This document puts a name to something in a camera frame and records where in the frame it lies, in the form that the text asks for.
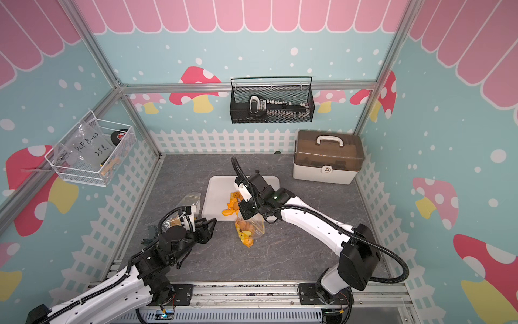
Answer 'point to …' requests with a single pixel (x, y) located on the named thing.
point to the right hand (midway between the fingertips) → (241, 207)
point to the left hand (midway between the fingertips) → (212, 223)
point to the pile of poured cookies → (233, 205)
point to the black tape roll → (117, 136)
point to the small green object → (278, 152)
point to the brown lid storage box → (327, 156)
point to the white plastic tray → (216, 192)
